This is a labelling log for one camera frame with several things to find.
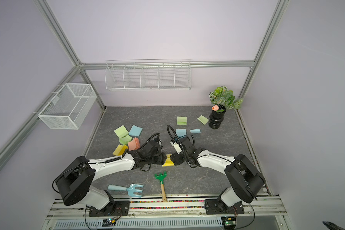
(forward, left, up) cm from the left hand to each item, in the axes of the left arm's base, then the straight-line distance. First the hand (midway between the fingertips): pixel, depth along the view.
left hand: (163, 158), depth 87 cm
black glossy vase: (+25, -38, +5) cm, 45 cm away
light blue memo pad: (+25, +21, -5) cm, 33 cm away
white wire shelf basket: (+51, +8, +25) cm, 58 cm away
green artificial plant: (+29, -40, +20) cm, 53 cm away
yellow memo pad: (-2, -3, -1) cm, 4 cm away
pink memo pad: (+12, +19, -2) cm, 23 cm away
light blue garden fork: (-15, +19, -4) cm, 25 cm away
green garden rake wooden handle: (-10, +1, -5) cm, 11 cm away
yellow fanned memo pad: (+9, +29, -3) cm, 30 cm away
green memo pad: (+31, -14, -3) cm, 34 cm away
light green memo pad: (+25, +31, -4) cm, 40 cm away
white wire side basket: (+26, +54, +22) cm, 64 cm away
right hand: (+2, -8, 0) cm, 8 cm away
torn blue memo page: (+22, -24, -5) cm, 33 cm away
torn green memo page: (+31, -31, -4) cm, 44 cm away
